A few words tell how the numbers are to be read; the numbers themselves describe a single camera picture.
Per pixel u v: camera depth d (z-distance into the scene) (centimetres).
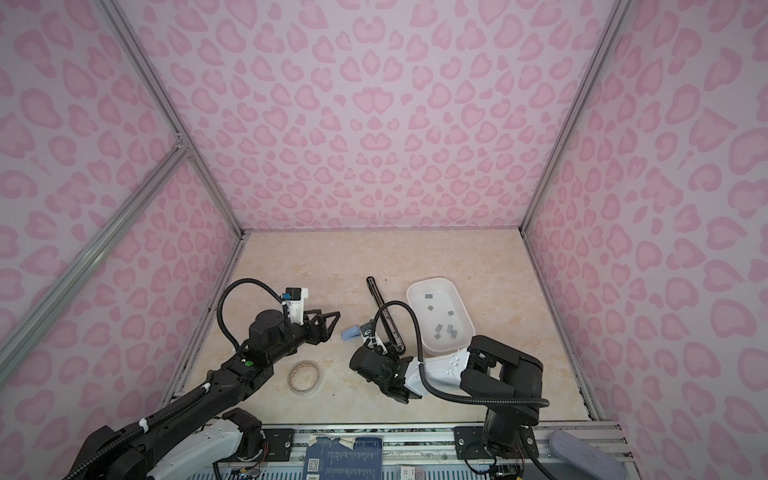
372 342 74
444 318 97
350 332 91
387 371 65
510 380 46
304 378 84
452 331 93
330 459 70
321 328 72
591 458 69
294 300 71
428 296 101
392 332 90
